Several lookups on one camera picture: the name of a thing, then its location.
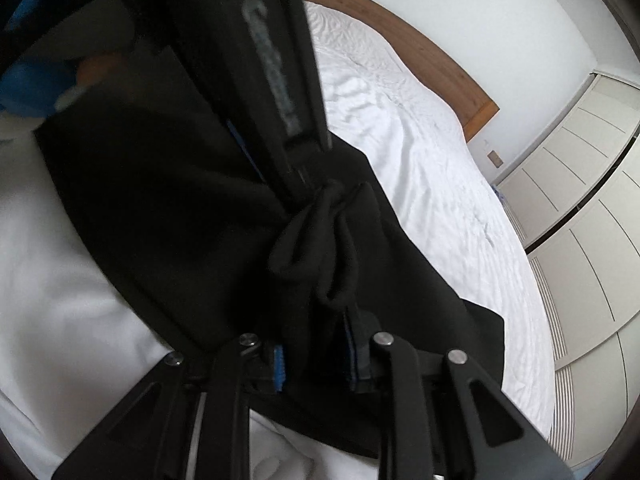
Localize black pants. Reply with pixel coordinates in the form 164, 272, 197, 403
35, 35, 505, 461

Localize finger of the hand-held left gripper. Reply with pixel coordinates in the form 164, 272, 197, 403
272, 132, 337, 203

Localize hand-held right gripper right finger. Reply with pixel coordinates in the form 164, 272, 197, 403
344, 314, 574, 480

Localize white panelled wardrobe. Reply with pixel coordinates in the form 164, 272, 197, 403
492, 72, 640, 471

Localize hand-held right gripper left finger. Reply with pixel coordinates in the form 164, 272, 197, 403
52, 332, 287, 480

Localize wooden headboard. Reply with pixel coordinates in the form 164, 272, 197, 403
299, 0, 501, 142

